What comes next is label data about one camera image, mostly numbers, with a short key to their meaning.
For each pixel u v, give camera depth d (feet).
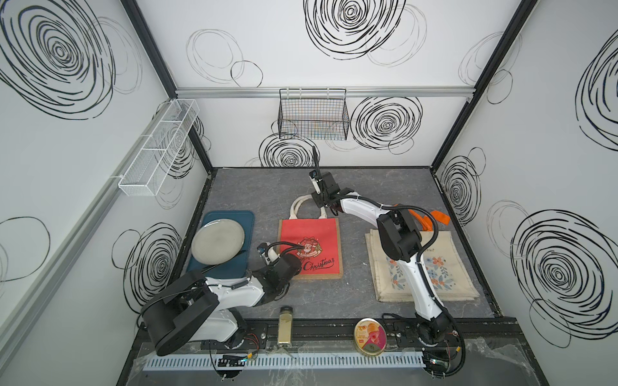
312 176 3.02
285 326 2.39
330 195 2.70
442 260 2.92
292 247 2.33
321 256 2.90
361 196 2.41
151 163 2.47
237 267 2.87
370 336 2.32
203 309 1.40
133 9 2.31
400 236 1.96
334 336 2.47
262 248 2.58
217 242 3.13
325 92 2.97
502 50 2.64
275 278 2.22
